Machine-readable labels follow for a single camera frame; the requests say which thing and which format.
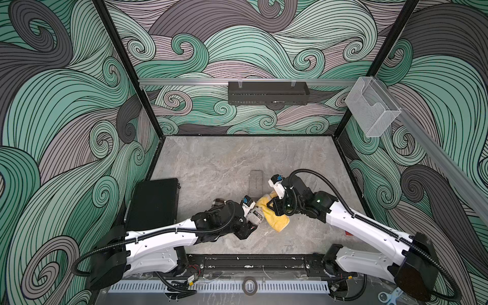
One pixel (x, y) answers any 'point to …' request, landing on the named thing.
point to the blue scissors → (391, 299)
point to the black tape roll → (255, 283)
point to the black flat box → (152, 203)
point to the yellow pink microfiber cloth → (277, 222)
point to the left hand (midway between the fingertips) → (252, 221)
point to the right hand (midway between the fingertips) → (266, 206)
